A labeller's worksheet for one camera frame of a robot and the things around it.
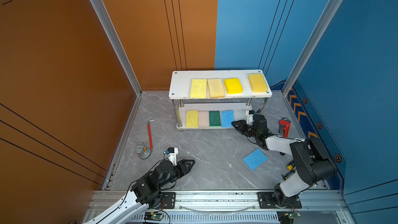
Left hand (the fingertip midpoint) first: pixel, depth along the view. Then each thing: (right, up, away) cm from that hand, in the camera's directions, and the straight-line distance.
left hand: (195, 161), depth 77 cm
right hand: (+22, +17, +15) cm, 31 cm away
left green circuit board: (-19, -23, -6) cm, 30 cm away
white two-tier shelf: (+10, +31, -6) cm, 33 cm away
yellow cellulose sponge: (-3, +20, +18) cm, 27 cm away
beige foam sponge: (+4, +19, +17) cm, 26 cm away
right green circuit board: (+45, -22, -7) cm, 50 cm away
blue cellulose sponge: (+19, +21, +18) cm, 33 cm away
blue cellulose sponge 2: (+33, -2, +8) cm, 34 cm away
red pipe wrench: (+56, +15, +22) cm, 62 cm away
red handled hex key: (-30, +10, +20) cm, 37 cm away
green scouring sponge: (+11, +20, +17) cm, 29 cm away
